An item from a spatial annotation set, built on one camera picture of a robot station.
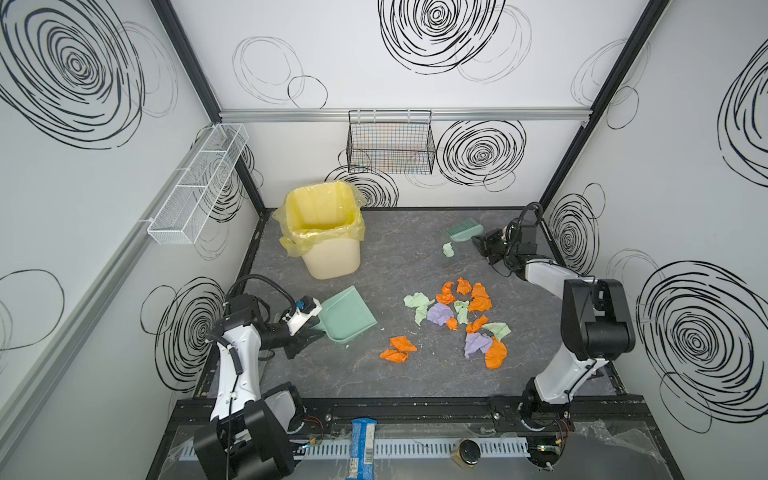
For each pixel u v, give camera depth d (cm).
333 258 93
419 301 94
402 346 83
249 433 39
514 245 76
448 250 108
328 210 98
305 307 65
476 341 84
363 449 68
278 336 66
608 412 76
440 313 91
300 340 67
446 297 94
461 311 91
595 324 49
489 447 71
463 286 96
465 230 100
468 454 61
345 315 81
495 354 84
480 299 94
